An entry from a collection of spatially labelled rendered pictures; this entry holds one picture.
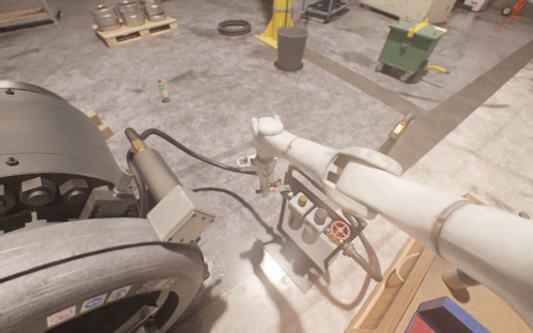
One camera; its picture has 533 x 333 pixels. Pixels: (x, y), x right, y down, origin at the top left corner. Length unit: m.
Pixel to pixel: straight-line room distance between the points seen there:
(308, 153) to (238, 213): 0.99
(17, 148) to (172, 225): 0.49
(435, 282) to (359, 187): 0.68
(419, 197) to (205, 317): 1.11
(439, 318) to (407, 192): 0.64
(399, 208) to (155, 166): 0.54
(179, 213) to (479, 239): 0.46
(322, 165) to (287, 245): 0.92
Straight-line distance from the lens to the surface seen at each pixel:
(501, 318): 1.07
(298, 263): 1.25
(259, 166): 0.68
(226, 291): 1.24
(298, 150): 0.44
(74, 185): 0.73
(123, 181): 0.46
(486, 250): 0.27
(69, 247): 0.44
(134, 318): 0.61
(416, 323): 0.88
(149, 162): 0.61
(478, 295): 1.05
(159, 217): 0.50
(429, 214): 0.31
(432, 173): 2.04
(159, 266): 0.50
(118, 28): 4.52
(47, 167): 0.74
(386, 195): 0.32
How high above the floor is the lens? 1.21
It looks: 51 degrees down
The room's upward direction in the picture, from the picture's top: 2 degrees clockwise
